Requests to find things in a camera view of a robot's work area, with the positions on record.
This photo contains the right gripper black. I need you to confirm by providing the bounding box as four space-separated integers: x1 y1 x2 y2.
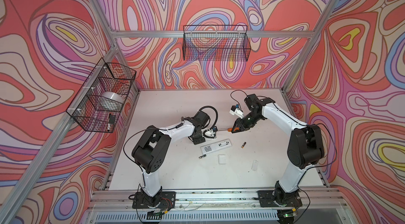
230 111 264 133

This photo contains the white remote control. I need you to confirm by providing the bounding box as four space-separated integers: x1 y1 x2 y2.
200 139 232 155

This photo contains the orange handled screwdriver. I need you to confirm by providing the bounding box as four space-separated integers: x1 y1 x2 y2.
218 127 233 132

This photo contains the white battery cover plate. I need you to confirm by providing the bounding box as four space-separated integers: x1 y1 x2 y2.
197 136 217 145

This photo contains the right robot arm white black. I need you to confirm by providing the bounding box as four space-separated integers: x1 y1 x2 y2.
229 94 324 206

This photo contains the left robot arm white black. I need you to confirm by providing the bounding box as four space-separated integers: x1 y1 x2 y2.
131 111 211 198

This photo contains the small black item in basket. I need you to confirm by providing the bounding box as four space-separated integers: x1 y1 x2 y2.
108 113 116 127

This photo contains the white tape roll in basket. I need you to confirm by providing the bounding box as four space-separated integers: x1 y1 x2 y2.
100 91 124 111

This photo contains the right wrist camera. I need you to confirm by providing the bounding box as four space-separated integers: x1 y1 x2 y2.
229 105 244 119

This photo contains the black wire basket back wall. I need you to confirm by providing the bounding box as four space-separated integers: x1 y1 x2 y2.
182 24 251 62

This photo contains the black wire basket wall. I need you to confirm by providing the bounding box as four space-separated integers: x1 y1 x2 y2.
66 58 137 133
182 24 251 62

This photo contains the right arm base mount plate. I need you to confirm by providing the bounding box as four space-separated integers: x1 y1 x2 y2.
257 189 303 208

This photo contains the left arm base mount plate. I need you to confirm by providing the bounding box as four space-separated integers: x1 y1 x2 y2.
131 190 176 210

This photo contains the black wire basket left wall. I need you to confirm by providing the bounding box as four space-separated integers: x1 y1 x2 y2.
66 58 137 133

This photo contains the aluminium front rail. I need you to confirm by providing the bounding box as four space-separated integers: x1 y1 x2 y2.
83 187 356 224

